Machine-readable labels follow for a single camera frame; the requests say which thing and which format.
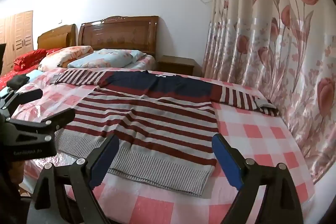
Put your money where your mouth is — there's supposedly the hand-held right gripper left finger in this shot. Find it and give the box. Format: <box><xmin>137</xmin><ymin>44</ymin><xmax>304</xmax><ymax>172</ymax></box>
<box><xmin>28</xmin><ymin>133</ymin><xmax>121</xmax><ymax>224</ymax></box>

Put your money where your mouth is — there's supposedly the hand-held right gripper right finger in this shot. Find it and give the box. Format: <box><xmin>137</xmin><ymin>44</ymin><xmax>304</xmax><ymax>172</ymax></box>
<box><xmin>211</xmin><ymin>133</ymin><xmax>305</xmax><ymax>224</ymax></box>

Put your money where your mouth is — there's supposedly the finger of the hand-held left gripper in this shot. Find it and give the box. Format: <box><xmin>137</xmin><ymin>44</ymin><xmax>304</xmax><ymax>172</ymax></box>
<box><xmin>0</xmin><ymin>88</ymin><xmax>44</xmax><ymax>117</ymax></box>
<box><xmin>5</xmin><ymin>108</ymin><xmax>76</xmax><ymax>143</ymax></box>

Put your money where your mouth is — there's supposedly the red grey striped sweater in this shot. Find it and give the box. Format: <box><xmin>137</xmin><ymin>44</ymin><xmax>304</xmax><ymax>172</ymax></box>
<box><xmin>50</xmin><ymin>69</ymin><xmax>280</xmax><ymax>199</ymax></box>

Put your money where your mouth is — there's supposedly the dark cloth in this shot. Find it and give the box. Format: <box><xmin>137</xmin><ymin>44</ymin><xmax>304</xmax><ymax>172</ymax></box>
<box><xmin>7</xmin><ymin>75</ymin><xmax>30</xmax><ymax>89</ymax></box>

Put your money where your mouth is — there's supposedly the light blue sheet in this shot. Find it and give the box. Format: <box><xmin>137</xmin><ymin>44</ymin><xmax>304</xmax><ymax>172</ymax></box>
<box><xmin>0</xmin><ymin>69</ymin><xmax>50</xmax><ymax>101</ymax></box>

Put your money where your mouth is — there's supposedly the pink checked bed sheet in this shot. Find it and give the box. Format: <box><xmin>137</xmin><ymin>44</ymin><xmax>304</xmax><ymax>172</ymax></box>
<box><xmin>10</xmin><ymin>67</ymin><xmax>315</xmax><ymax>224</ymax></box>

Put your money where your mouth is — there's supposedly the pink floral pillow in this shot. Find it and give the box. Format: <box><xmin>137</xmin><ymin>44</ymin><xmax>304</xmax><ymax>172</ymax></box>
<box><xmin>39</xmin><ymin>46</ymin><xmax>93</xmax><ymax>72</ymax></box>

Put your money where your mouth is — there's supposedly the wooden wardrobe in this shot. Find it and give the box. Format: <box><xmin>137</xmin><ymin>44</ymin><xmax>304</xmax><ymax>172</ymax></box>
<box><xmin>0</xmin><ymin>10</ymin><xmax>34</xmax><ymax>71</ymax></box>

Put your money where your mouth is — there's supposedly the plain wooden headboard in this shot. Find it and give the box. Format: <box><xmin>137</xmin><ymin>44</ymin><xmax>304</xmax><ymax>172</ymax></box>
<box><xmin>37</xmin><ymin>24</ymin><xmax>77</xmax><ymax>50</ymax></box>

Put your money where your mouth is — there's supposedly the light blue floral pillow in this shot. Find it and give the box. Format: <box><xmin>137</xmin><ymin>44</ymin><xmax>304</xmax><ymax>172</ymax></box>
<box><xmin>67</xmin><ymin>49</ymin><xmax>146</xmax><ymax>69</ymax></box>

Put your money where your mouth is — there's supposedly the wooden nightstand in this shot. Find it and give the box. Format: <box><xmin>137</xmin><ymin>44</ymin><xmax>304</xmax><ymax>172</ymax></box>
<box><xmin>157</xmin><ymin>55</ymin><xmax>195</xmax><ymax>76</ymax></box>

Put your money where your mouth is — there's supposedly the carved wooden headboard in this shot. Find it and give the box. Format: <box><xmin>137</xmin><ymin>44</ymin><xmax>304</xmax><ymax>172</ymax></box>
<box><xmin>78</xmin><ymin>15</ymin><xmax>160</xmax><ymax>63</ymax></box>

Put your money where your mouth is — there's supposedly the floral tulip curtain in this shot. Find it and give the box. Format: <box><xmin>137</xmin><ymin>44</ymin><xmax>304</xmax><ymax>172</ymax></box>
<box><xmin>202</xmin><ymin>0</ymin><xmax>336</xmax><ymax>185</ymax></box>

